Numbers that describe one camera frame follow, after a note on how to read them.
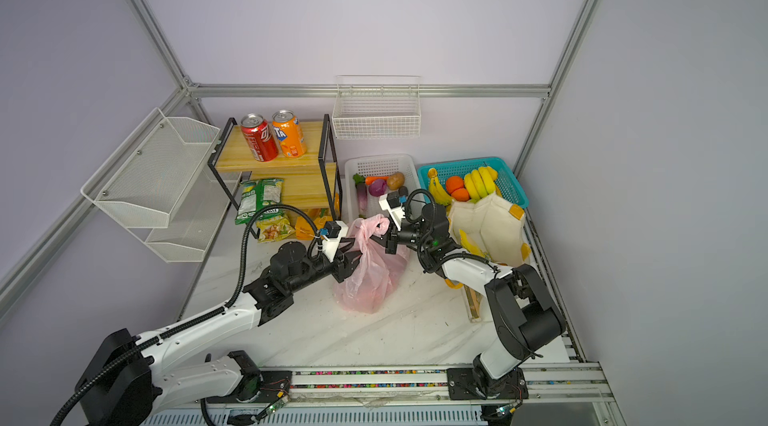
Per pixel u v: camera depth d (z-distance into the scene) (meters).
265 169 0.77
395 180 1.13
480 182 1.07
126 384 0.39
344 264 0.66
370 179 1.15
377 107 1.07
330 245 0.65
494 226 0.89
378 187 1.11
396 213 0.70
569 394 0.74
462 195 1.07
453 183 1.12
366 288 0.77
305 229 0.96
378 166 1.15
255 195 0.88
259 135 0.71
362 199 1.10
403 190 1.14
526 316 0.45
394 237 0.69
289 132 0.72
